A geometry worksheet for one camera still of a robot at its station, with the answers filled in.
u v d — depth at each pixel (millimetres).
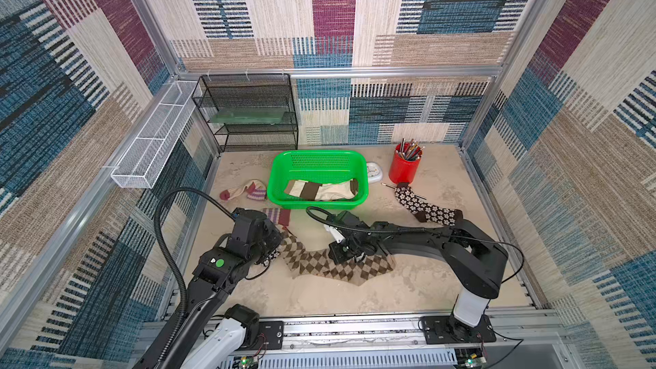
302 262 828
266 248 615
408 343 736
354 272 848
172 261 467
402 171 1047
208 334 584
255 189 1032
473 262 459
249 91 1012
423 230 541
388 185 1057
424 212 987
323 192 1026
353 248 689
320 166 1157
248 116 948
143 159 918
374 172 1083
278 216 986
